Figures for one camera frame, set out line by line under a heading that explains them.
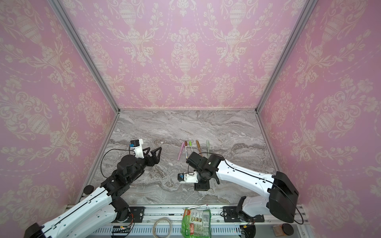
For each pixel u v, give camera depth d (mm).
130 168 575
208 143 1003
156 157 693
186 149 975
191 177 663
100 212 592
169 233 691
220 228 713
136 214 746
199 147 994
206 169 541
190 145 999
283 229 629
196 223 701
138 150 672
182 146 997
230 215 729
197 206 762
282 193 398
